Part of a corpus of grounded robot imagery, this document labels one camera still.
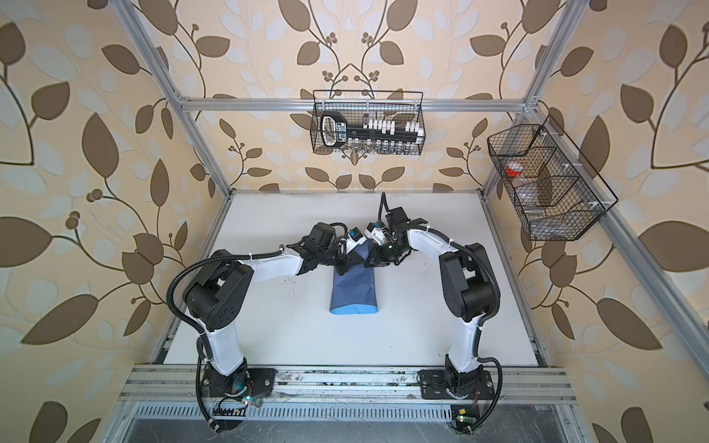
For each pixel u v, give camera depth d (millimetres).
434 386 730
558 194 732
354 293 834
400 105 910
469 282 511
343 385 753
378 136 828
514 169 807
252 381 737
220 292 500
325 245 781
